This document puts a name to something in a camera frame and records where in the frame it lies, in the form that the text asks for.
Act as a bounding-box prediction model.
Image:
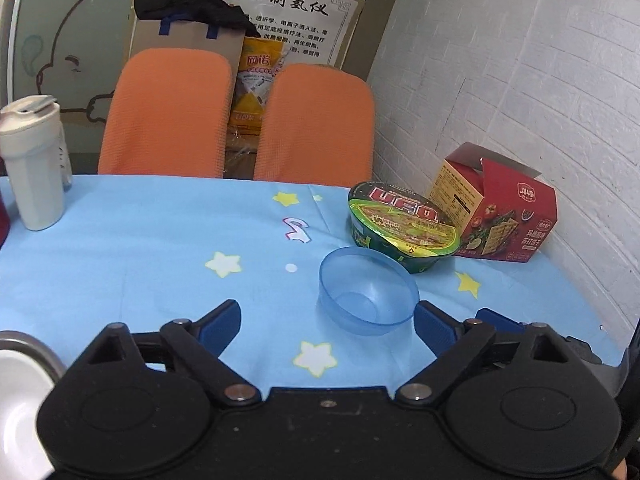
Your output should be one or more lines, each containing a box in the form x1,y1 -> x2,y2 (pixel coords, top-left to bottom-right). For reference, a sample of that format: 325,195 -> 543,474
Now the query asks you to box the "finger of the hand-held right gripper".
475,308 -> 603,367

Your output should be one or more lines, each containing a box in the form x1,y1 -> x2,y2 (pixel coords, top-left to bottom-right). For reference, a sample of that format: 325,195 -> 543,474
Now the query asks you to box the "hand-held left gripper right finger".
395,301 -> 572,406

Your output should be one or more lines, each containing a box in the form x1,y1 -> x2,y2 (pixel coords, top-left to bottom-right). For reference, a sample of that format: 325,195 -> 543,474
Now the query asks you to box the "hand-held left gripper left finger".
75,299 -> 263,408

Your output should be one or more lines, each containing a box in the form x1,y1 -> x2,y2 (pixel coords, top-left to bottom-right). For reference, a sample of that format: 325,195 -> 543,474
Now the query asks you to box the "blue plastic bowl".
319,246 -> 420,337

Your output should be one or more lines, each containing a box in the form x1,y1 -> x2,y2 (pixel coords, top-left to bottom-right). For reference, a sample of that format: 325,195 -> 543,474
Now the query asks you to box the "stainless steel bowl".
0,331 -> 67,386

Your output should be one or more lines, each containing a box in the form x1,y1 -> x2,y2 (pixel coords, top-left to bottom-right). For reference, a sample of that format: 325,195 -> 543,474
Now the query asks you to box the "white bowl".
0,350 -> 57,477

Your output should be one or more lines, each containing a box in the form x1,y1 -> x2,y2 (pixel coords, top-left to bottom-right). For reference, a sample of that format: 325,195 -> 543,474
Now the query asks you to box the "blue cartoon tablecloth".
0,174 -> 627,392

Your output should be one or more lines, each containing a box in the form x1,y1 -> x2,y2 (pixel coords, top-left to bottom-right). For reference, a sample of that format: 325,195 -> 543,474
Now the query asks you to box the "green instant noodle bowl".
348,181 -> 460,275

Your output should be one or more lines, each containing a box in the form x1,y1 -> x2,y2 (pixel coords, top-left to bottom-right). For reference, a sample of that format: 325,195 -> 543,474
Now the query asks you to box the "red cracker box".
428,142 -> 559,265

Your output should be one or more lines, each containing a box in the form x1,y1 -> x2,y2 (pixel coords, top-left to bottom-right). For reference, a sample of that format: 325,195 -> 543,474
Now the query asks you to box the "orange chair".
97,49 -> 234,179
253,63 -> 376,187

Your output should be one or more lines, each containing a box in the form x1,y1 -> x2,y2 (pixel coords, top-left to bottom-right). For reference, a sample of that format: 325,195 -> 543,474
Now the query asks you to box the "yellow packet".
230,36 -> 290,137

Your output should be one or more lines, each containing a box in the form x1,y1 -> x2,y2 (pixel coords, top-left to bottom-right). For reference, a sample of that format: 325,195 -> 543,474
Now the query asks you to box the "red thermos jug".
0,194 -> 12,252

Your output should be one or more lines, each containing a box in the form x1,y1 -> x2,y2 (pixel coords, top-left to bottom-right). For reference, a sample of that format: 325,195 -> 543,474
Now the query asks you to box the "white tumbler cup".
0,94 -> 67,232

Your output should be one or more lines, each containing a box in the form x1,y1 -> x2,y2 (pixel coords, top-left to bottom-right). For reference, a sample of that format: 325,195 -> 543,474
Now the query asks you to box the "cardboard bag with blue handles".
130,17 -> 246,70

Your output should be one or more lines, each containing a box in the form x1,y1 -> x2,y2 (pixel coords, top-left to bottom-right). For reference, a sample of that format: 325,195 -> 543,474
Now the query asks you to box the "wall poster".
137,0 -> 367,68

